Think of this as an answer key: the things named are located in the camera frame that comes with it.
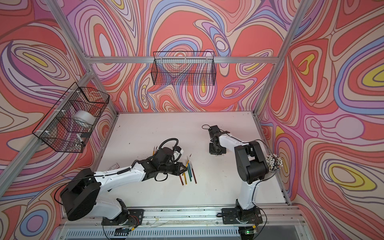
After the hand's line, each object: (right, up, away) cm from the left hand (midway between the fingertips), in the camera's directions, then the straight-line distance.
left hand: (189, 170), depth 80 cm
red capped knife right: (+2, -3, +8) cm, 9 cm away
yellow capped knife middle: (-2, -7, +6) cm, 10 cm away
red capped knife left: (-4, -8, +5) cm, 10 cm away
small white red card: (-46, -1, +11) cm, 47 cm away
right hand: (+18, +5, +16) cm, 25 cm away
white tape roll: (-53, +29, -5) cm, 61 cm away
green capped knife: (0, -4, +8) cm, 9 cm away
